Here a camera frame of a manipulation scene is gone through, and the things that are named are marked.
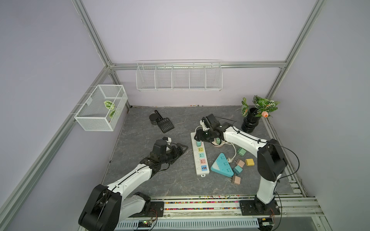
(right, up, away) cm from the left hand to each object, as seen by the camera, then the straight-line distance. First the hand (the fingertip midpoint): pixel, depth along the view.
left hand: (185, 152), depth 82 cm
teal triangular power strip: (+22, -9, +4) cm, 24 cm away
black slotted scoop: (-16, +15, +23) cm, 32 cm away
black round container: (-25, +20, +27) cm, 42 cm away
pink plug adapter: (+29, -16, -1) cm, 33 cm away
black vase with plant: (+45, +26, +2) cm, 52 cm away
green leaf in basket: (-42, +27, -3) cm, 50 cm away
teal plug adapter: (+31, -11, +3) cm, 33 cm away
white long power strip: (+10, -9, +5) cm, 14 cm away
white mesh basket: (-47, +23, -1) cm, 53 cm away
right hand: (+7, +8, +7) cm, 13 cm away
